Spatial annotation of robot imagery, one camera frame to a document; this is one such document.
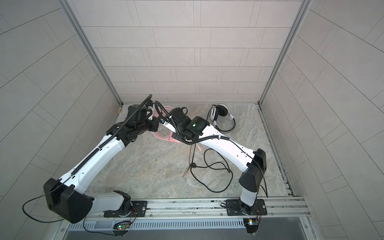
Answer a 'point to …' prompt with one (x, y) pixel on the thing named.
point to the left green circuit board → (123, 227)
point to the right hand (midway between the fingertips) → (178, 128)
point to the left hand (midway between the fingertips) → (162, 117)
